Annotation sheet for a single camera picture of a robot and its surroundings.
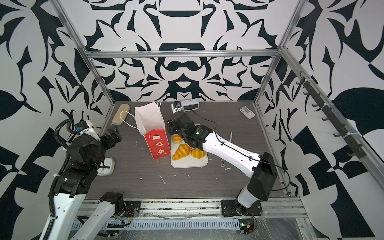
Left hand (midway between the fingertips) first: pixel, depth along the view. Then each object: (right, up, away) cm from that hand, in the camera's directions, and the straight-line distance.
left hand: (106, 128), depth 65 cm
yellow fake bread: (+40, -17, +24) cm, 50 cm away
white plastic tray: (+34, -22, +24) cm, 47 cm away
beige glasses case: (-16, +3, +42) cm, 45 cm away
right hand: (+27, +4, +9) cm, 29 cm away
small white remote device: (+77, +8, +47) cm, 91 cm away
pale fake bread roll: (+27, -9, +30) cm, 42 cm away
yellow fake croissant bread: (+31, -15, +24) cm, 43 cm away
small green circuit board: (+62, -46, +6) cm, 78 cm away
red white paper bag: (+11, +2, +29) cm, 31 cm away
